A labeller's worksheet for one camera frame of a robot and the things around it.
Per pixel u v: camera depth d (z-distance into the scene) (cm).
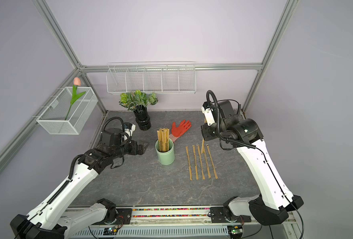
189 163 91
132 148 65
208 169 89
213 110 47
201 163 91
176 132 108
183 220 74
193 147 99
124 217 74
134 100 92
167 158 87
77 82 80
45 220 38
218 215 74
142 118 102
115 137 55
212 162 93
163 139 85
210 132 56
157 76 99
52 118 71
